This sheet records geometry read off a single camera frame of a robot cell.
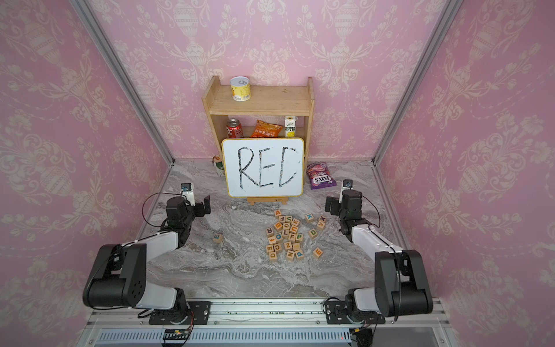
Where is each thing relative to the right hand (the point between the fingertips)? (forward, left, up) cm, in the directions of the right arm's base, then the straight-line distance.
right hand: (341, 197), depth 91 cm
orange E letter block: (-20, +12, -9) cm, 25 cm away
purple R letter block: (-10, +31, -9) cm, 34 cm away
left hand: (+3, +61, 0) cm, 61 cm away
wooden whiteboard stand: (+7, +40, -9) cm, 41 cm away
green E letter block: (-12, +53, -8) cm, 55 cm away
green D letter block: (-11, +13, -10) cm, 20 cm away
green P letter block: (-13, +19, -9) cm, 25 cm away
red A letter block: (-1, +28, -9) cm, 29 cm away
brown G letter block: (-8, +24, -8) cm, 26 cm away
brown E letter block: (-17, +31, -9) cm, 37 cm away
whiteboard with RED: (+13, +33, +7) cm, 36 cm away
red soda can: (+23, +44, +21) cm, 54 cm away
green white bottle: (+24, +56, 0) cm, 60 cm away
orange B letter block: (-7, +28, -8) cm, 30 cm away
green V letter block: (-4, +23, -8) cm, 25 cm away
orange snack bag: (+29, +32, +15) cm, 46 cm away
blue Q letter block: (-12, +28, -9) cm, 31 cm away
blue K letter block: (-4, +14, -8) cm, 17 cm away
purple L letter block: (-11, +25, -8) cm, 29 cm away
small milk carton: (+23, +20, +21) cm, 37 cm away
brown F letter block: (-13, +22, -9) cm, 27 cm away
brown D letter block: (-20, +30, -9) cm, 37 cm away
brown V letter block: (-7, +9, -9) cm, 15 cm away
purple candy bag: (+19, +5, -8) cm, 21 cm away
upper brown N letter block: (-16, +24, -9) cm, 30 cm away
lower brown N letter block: (-20, +23, -9) cm, 32 cm away
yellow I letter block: (-17, +21, -9) cm, 28 cm away
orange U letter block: (-9, +21, -9) cm, 25 cm away
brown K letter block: (-6, +20, -9) cm, 23 cm away
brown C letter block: (-17, +28, -9) cm, 34 cm away
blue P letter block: (-20, +20, -9) cm, 30 cm away
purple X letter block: (-5, +8, -9) cm, 13 cm away
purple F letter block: (-4, +26, -8) cm, 27 cm away
